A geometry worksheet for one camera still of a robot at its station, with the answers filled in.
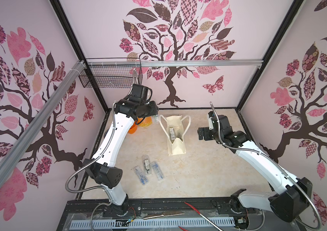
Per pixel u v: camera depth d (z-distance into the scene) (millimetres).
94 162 416
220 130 570
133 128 1004
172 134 949
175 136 999
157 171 854
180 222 697
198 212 720
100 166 419
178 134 1012
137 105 497
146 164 876
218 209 728
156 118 742
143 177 833
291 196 376
